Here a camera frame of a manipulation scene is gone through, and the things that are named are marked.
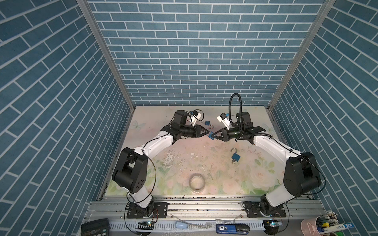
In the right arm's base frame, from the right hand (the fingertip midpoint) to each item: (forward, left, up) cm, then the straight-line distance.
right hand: (212, 134), depth 81 cm
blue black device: (-41, -11, -15) cm, 45 cm away
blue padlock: (-1, +1, 0) cm, 2 cm away
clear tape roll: (-21, +7, -19) cm, 29 cm away
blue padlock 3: (-2, -16, -19) cm, 25 cm away
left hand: (0, +3, +1) cm, 3 cm away
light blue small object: (-41, +13, -17) cm, 46 cm away
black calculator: (-46, +50, -15) cm, 69 cm away
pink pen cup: (-38, -44, -13) cm, 59 cm away
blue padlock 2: (+23, +3, -18) cm, 30 cm away
